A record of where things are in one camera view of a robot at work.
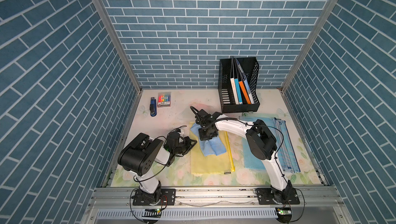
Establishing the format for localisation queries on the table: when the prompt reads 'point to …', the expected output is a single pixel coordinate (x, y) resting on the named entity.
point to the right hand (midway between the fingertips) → (203, 139)
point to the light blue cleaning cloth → (213, 146)
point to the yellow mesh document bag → (222, 163)
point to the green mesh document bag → (260, 114)
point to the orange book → (245, 92)
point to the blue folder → (245, 81)
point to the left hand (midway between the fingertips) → (200, 143)
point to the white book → (234, 90)
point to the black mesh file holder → (250, 67)
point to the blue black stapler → (153, 107)
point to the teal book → (237, 88)
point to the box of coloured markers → (164, 99)
